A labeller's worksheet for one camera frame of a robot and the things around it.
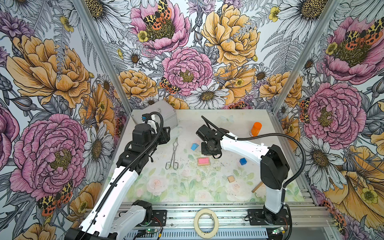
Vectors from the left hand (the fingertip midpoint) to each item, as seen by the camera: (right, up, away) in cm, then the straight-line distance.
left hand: (165, 134), depth 75 cm
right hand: (+22, -13, +12) cm, 29 cm away
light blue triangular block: (+14, -9, +24) cm, 30 cm away
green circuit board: (-6, -45, -4) cm, 46 cm away
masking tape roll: (+17, -44, -7) cm, 47 cm away
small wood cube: (+35, -27, +13) cm, 46 cm away
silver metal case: (-3, +12, +24) cm, 27 cm away
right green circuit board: (+54, -45, -3) cm, 70 cm away
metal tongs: (+2, -20, +18) cm, 27 cm away
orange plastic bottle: (+55, +2, +28) cm, 62 cm away
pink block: (+19, -17, +17) cm, 31 cm away
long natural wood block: (+19, -20, +17) cm, 33 cm away
